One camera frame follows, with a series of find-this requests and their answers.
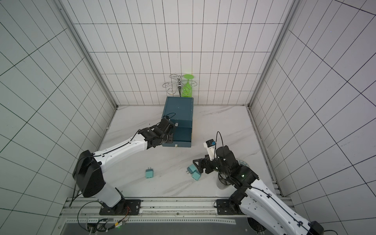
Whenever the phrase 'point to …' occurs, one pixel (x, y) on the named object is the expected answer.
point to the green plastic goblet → (187, 88)
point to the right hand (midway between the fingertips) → (195, 160)
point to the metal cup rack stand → (176, 82)
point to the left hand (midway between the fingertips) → (166, 137)
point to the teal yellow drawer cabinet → (179, 110)
